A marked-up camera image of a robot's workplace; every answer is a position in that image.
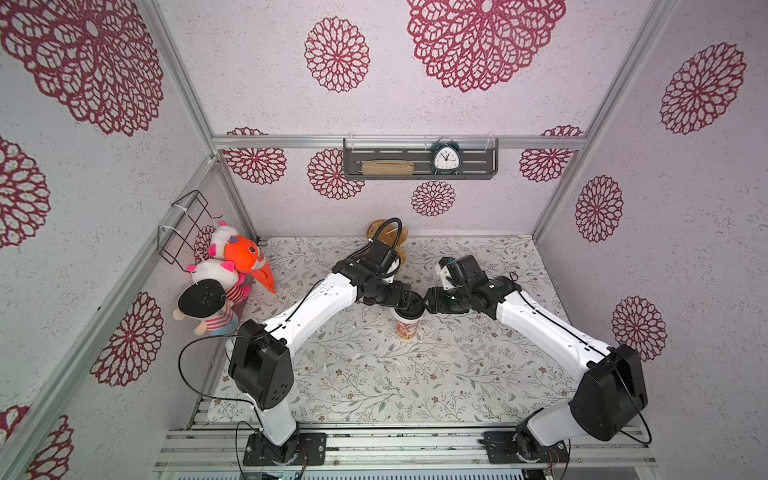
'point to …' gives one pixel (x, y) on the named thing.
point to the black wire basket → (177, 240)
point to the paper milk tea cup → (407, 328)
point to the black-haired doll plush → (208, 301)
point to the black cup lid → (414, 308)
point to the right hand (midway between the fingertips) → (427, 301)
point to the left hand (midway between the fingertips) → (397, 302)
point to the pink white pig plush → (217, 267)
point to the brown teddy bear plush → (389, 234)
